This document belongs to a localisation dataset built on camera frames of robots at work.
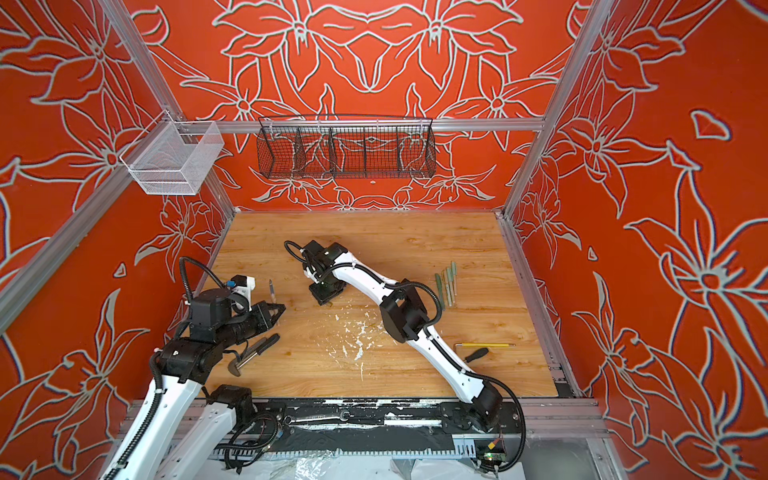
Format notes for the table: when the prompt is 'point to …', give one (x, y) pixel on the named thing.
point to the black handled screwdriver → (478, 353)
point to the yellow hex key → (485, 345)
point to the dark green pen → (440, 292)
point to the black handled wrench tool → (253, 350)
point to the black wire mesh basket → (346, 146)
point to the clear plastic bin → (174, 157)
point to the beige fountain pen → (448, 281)
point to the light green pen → (454, 272)
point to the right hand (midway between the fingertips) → (321, 298)
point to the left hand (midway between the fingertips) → (282, 306)
